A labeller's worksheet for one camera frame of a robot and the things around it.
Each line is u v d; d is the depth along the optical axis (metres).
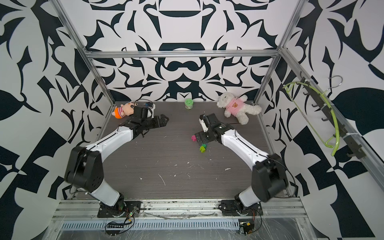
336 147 0.52
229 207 0.74
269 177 0.43
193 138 0.97
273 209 0.76
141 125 0.69
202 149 0.93
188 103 1.15
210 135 0.64
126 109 1.05
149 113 0.73
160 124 0.80
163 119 0.81
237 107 1.07
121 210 0.69
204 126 0.73
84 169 0.45
